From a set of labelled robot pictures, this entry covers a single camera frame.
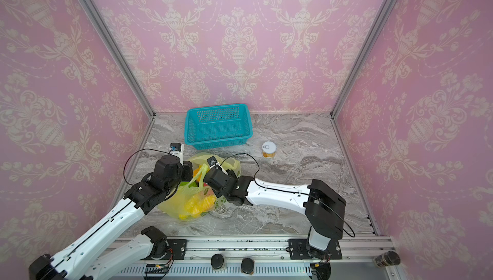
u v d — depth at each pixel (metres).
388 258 0.64
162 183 0.57
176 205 0.73
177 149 0.67
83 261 0.41
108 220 0.47
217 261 0.64
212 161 0.68
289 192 0.47
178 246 0.75
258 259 0.73
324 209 0.43
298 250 0.73
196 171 0.70
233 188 0.58
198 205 0.79
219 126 1.17
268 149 0.99
